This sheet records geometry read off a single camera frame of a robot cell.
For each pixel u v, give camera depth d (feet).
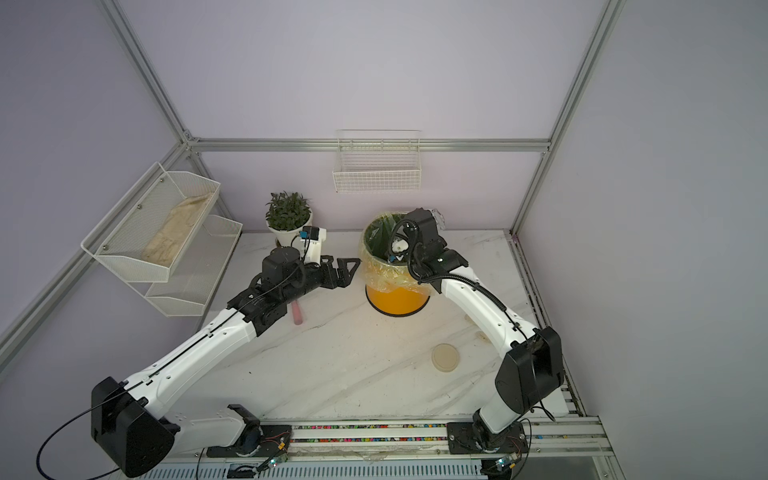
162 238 2.55
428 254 1.97
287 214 3.38
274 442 2.36
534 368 1.41
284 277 1.81
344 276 2.16
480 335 2.98
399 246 2.43
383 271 2.52
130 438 1.25
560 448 2.41
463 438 2.40
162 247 2.47
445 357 2.89
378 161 3.12
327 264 2.10
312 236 2.09
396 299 3.26
